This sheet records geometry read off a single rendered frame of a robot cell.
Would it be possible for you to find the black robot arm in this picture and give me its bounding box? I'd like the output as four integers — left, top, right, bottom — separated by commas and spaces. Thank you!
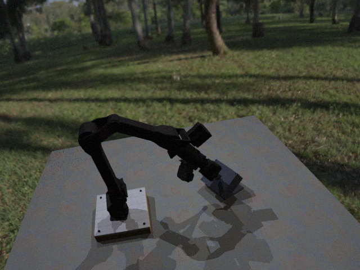
78, 114, 212, 221

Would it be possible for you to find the dark grey flat panel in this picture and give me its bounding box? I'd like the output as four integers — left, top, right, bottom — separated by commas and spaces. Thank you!
201, 159, 244, 200

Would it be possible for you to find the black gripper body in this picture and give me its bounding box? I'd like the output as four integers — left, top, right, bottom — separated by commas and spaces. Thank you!
184, 148, 222, 181

